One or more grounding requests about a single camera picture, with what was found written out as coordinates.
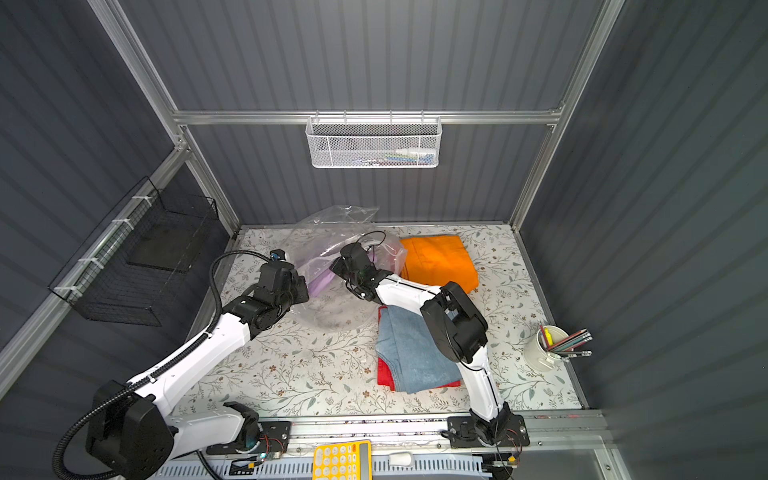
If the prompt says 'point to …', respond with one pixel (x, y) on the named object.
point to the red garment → (384, 372)
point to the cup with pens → (552, 346)
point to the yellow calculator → (342, 460)
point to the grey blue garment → (416, 360)
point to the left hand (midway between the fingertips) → (303, 284)
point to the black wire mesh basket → (137, 255)
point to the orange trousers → (439, 260)
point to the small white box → (400, 458)
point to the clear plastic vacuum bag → (320, 236)
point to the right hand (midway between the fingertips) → (332, 259)
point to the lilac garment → (321, 278)
